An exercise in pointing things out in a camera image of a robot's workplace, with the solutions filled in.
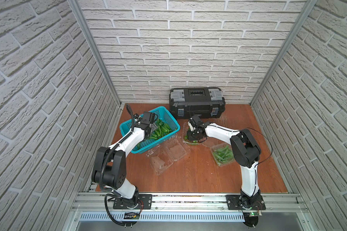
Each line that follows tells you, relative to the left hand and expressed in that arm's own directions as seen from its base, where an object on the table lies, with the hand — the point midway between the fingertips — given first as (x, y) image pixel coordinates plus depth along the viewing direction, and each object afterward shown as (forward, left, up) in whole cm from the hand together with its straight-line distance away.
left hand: (151, 124), depth 92 cm
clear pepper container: (-8, -23, -8) cm, 26 cm away
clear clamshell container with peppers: (-17, -7, -13) cm, 22 cm away
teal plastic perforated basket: (+6, -9, -9) cm, 14 cm away
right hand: (-3, -27, -10) cm, 29 cm away
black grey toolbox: (+15, -38, +6) cm, 41 cm away
